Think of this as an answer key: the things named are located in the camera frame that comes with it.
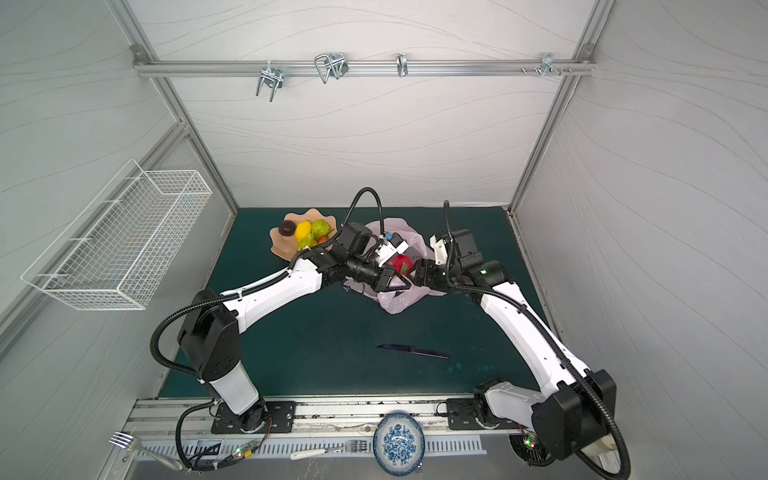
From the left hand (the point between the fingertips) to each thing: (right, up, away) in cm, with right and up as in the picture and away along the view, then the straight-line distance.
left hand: (412, 283), depth 75 cm
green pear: (-32, +14, +32) cm, 47 cm away
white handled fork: (-15, -38, -5) cm, 41 cm away
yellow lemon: (-38, +14, +33) cm, 52 cm away
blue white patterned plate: (-4, -37, -5) cm, 38 cm away
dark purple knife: (+1, -21, +10) cm, 23 cm away
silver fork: (-66, -37, -6) cm, 76 cm away
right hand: (+3, +3, +3) cm, 6 cm away
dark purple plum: (-43, +15, +31) cm, 55 cm away
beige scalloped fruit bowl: (-43, +8, +32) cm, 55 cm away
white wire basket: (-69, +7, -10) cm, 71 cm away
